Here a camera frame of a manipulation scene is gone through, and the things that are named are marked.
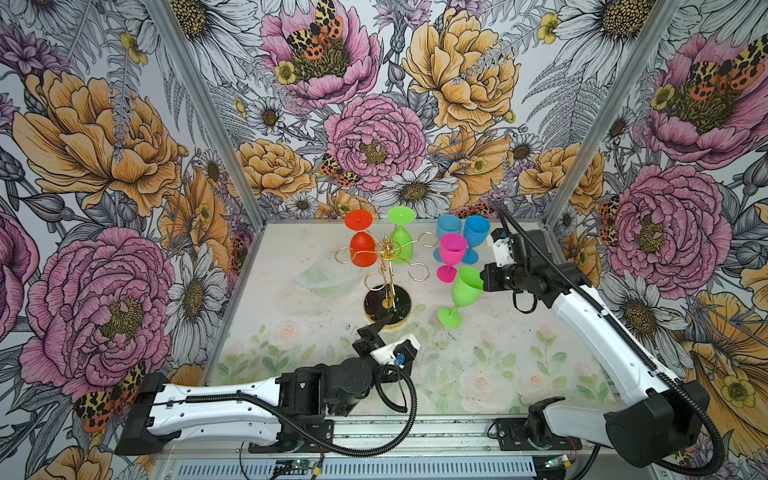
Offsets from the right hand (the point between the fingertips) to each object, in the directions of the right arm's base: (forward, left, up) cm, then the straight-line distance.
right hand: (484, 283), depth 79 cm
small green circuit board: (-35, +48, -20) cm, 63 cm away
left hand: (-14, +24, +3) cm, 28 cm away
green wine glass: (+16, +21, +10) cm, 28 cm away
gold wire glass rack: (+8, +26, -18) cm, 32 cm away
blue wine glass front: (+28, +5, -6) cm, 29 cm away
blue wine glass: (+23, -3, -5) cm, 23 cm away
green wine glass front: (-3, +6, +2) cm, 7 cm away
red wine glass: (+13, +32, -1) cm, 35 cm away
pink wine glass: (+17, +5, -6) cm, 18 cm away
